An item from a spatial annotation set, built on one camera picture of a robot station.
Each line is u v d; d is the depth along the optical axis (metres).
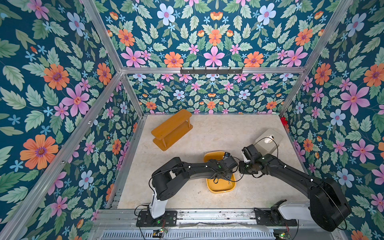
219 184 0.83
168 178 0.49
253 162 0.66
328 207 0.41
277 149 0.99
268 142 0.93
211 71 0.93
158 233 0.72
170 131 0.93
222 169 0.69
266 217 0.73
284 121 1.16
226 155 0.82
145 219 0.72
